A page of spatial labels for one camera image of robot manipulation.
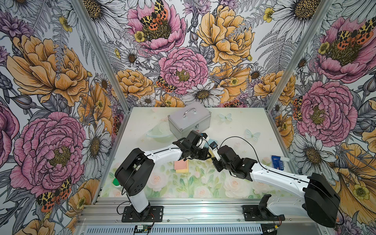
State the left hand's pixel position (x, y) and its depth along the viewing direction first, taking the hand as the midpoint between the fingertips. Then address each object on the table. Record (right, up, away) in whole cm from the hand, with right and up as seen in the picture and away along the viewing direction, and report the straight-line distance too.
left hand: (208, 159), depth 85 cm
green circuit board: (-33, -30, -14) cm, 47 cm away
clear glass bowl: (-32, +13, +23) cm, 41 cm away
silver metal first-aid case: (-9, +25, +10) cm, 28 cm away
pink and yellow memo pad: (-16, -5, +4) cm, 17 cm away
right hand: (+4, 0, -1) cm, 4 cm away
